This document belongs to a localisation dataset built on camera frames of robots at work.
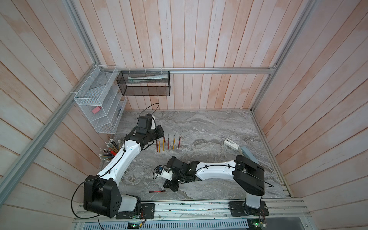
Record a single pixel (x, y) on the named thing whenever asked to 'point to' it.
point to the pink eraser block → (96, 110)
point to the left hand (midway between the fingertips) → (163, 132)
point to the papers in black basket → (134, 79)
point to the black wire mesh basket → (144, 83)
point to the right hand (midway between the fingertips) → (164, 185)
